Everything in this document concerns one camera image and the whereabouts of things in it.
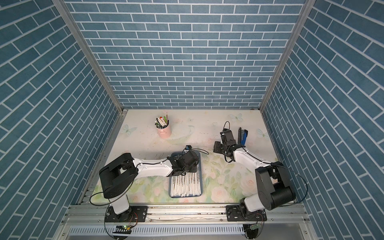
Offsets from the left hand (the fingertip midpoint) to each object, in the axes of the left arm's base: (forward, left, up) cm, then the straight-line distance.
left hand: (199, 167), depth 89 cm
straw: (-11, +14, -1) cm, 18 cm away
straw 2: (-11, +13, 0) cm, 17 cm away
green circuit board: (-30, +37, -5) cm, 48 cm away
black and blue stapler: (+22, -30, +3) cm, 37 cm away
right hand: (+12, -12, +5) cm, 18 cm away
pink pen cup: (+21, +23, +6) cm, 32 cm away
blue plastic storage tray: (+7, +16, +1) cm, 18 cm away
